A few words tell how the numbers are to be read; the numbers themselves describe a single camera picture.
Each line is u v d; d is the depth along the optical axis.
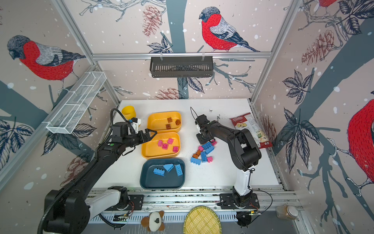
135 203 0.73
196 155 0.88
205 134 0.72
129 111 0.99
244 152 0.50
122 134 0.65
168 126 1.04
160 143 0.94
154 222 0.66
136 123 0.76
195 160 0.86
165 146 0.92
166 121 1.08
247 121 1.01
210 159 0.87
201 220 0.68
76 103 0.78
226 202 0.73
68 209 0.39
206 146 0.95
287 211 0.62
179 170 0.84
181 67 1.06
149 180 0.80
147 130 0.74
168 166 0.83
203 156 0.88
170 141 0.95
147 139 0.72
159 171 0.81
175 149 0.92
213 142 0.94
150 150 0.93
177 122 1.04
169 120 1.07
